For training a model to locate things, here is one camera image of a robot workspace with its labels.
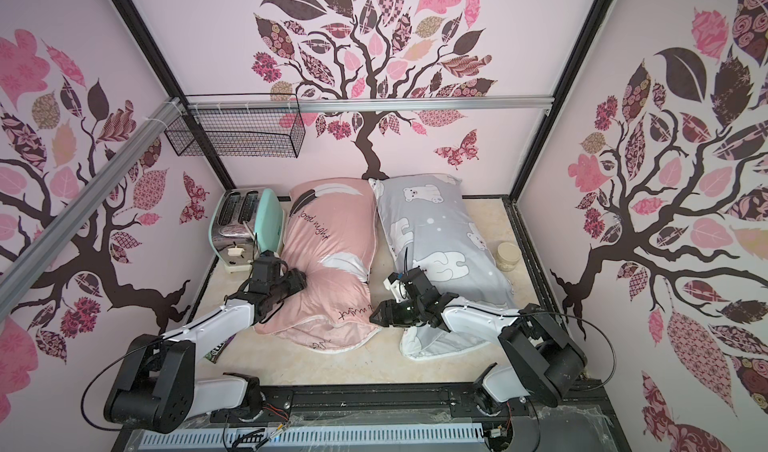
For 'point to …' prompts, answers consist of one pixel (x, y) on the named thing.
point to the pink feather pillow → (330, 235)
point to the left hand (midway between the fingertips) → (298, 283)
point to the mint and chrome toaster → (244, 223)
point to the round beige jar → (507, 256)
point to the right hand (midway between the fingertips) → (376, 317)
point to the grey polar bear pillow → (430, 225)
